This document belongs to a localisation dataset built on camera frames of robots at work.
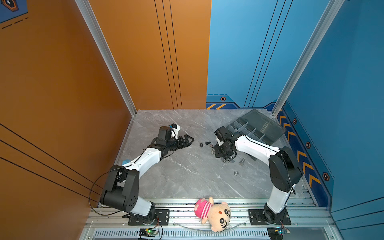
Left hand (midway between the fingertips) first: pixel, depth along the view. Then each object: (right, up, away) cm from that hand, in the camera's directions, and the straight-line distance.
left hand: (189, 140), depth 87 cm
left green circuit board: (-19, -43, -17) cm, 50 cm away
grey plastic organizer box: (+49, +9, +24) cm, 55 cm away
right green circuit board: (+42, -43, -17) cm, 63 cm away
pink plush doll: (+14, -32, -20) cm, 41 cm away
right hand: (+17, -9, +3) cm, 19 cm away
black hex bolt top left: (+11, -3, +13) cm, 18 cm away
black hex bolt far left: (+7, -5, +12) cm, 15 cm away
